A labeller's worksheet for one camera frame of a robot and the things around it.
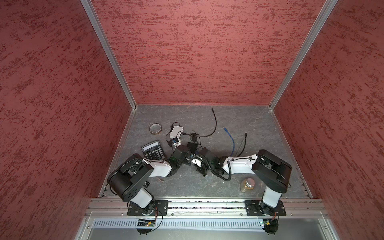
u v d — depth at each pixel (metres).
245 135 1.03
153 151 0.92
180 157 0.71
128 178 0.45
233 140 1.01
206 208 0.76
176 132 1.10
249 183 0.72
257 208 0.74
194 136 0.99
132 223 0.71
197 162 0.79
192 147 0.96
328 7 0.71
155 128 1.07
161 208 0.74
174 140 0.83
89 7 0.71
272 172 0.47
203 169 0.77
